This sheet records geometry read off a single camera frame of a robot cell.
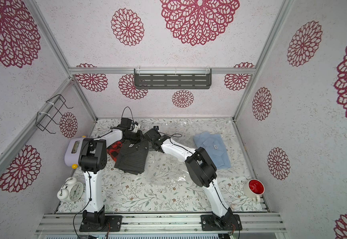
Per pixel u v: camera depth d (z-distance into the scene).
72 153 0.90
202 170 0.56
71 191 0.75
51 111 0.78
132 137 0.91
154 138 0.74
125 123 0.87
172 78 0.95
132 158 0.93
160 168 0.94
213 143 1.03
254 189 0.83
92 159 0.59
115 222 0.74
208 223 0.73
